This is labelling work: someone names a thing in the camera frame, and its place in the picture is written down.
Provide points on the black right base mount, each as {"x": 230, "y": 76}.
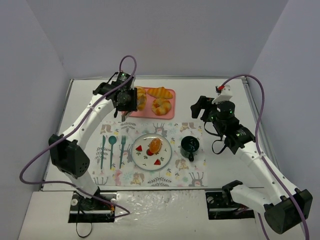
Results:
{"x": 218, "y": 209}

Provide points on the teal plastic knife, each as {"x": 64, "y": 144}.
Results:
{"x": 102, "y": 151}

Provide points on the ridged oval bread roll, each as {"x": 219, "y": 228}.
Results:
{"x": 141, "y": 101}

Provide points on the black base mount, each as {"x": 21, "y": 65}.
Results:
{"x": 218, "y": 209}
{"x": 90, "y": 210}

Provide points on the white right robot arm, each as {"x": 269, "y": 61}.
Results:
{"x": 283, "y": 205}

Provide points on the ring donut bread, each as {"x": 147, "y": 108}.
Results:
{"x": 140, "y": 91}

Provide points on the floral patterned placemat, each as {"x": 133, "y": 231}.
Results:
{"x": 179, "y": 172}

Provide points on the white strawberry plate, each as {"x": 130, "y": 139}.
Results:
{"x": 146, "y": 160}

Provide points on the teal plastic spoon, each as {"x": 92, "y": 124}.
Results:
{"x": 112, "y": 141}

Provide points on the pink plastic tray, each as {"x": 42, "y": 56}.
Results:
{"x": 147, "y": 112}

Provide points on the dark green mug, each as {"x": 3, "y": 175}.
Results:
{"x": 189, "y": 146}

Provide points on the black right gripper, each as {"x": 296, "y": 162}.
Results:
{"x": 205, "y": 110}

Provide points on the long croissant bread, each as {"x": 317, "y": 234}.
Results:
{"x": 160, "y": 92}

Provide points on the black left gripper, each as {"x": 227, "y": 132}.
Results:
{"x": 133, "y": 99}

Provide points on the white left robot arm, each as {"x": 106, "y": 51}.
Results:
{"x": 67, "y": 151}

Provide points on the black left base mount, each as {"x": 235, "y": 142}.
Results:
{"x": 90, "y": 210}

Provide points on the curled croissant bread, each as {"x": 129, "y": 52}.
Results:
{"x": 161, "y": 106}

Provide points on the teal plastic fork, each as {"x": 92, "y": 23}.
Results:
{"x": 123, "y": 142}

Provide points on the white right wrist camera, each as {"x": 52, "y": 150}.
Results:
{"x": 224, "y": 93}

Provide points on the round glazed bun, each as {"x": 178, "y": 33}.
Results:
{"x": 155, "y": 145}

